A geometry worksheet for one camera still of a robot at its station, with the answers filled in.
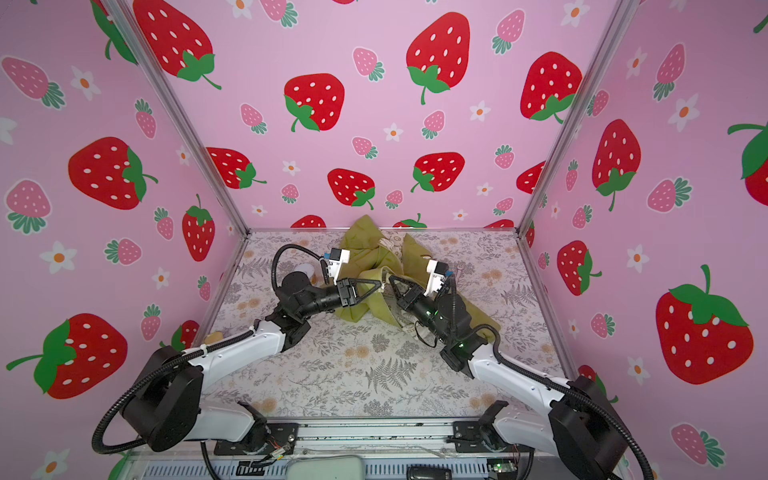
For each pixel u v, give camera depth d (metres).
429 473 0.73
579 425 0.41
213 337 0.54
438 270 0.68
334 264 0.70
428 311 0.65
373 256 1.00
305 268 1.02
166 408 0.42
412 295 0.68
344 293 0.65
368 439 0.76
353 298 0.68
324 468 0.68
